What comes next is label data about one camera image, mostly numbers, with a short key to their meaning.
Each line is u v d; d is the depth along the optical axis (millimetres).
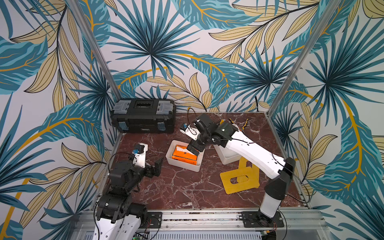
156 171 606
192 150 663
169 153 885
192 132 629
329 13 702
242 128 1097
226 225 729
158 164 593
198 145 652
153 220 722
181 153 878
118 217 441
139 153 549
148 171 585
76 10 681
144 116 950
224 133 509
